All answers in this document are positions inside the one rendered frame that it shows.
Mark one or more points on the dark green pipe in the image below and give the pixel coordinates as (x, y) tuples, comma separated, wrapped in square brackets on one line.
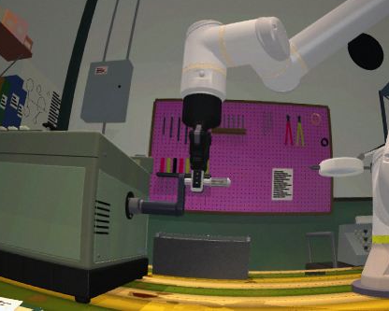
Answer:
[(74, 62)]

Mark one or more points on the black round disc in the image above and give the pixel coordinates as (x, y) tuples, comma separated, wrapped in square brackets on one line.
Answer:
[(365, 51)]

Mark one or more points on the red pliers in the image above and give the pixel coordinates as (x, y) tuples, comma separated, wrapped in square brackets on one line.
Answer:
[(288, 130)]

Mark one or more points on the dark hanging tool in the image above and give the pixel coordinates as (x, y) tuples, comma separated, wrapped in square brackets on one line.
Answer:
[(179, 129), (164, 126)]

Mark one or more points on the dark grey trough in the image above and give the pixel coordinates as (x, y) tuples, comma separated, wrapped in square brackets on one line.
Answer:
[(201, 257)]

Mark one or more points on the white printed paper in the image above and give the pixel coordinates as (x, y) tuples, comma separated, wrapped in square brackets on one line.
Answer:
[(1, 303)]

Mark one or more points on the grey typewriter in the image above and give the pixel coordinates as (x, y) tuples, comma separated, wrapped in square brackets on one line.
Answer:
[(353, 241)]

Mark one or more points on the magenta pegboard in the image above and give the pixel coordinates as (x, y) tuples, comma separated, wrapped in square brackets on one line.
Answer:
[(256, 179)]

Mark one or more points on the brown wall shelf with boxes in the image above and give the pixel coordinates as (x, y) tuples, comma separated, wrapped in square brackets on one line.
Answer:
[(6, 36)]

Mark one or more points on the pale green box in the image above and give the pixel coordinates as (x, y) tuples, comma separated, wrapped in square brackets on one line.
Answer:
[(142, 163)]

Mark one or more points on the white printed notice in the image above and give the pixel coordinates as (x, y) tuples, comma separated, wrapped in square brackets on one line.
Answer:
[(282, 184)]

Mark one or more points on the green adding calculator body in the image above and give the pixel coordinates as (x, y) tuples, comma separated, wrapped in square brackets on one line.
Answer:
[(42, 202)]

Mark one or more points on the white magnifier lamp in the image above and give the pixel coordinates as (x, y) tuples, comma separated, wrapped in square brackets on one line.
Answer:
[(340, 166)]

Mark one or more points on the black screwdriver rack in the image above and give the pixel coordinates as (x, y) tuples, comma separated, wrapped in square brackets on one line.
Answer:
[(168, 174)]

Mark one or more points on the grey hanging tool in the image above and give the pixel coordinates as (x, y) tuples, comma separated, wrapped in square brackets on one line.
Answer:
[(270, 122)]

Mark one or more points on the blue binder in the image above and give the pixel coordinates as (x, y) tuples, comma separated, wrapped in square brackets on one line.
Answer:
[(14, 105)]

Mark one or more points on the black add bar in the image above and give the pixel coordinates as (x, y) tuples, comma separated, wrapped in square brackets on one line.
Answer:
[(50, 126)]

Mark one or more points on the grey metal stool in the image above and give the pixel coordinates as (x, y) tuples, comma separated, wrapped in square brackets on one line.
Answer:
[(321, 234)]

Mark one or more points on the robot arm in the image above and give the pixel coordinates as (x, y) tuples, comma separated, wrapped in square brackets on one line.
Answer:
[(314, 32)]

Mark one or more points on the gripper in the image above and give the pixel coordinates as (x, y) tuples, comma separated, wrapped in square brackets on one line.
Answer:
[(201, 111)]

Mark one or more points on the brown wooden rail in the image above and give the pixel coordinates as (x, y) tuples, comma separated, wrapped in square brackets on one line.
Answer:
[(230, 131)]

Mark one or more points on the pale calculator key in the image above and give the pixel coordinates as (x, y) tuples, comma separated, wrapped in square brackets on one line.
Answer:
[(13, 128), (24, 128), (1, 128)]

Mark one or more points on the yellow-green pliers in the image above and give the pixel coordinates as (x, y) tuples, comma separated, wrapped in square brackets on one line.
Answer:
[(300, 130)]

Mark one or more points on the grey electrical box with conduits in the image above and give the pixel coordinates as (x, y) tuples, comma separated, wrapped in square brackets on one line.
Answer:
[(107, 92)]

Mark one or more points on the grey side shaft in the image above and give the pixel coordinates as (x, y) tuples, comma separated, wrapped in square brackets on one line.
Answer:
[(134, 205)]

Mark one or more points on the grey round base plate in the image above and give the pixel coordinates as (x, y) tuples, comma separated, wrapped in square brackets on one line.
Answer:
[(373, 291)]

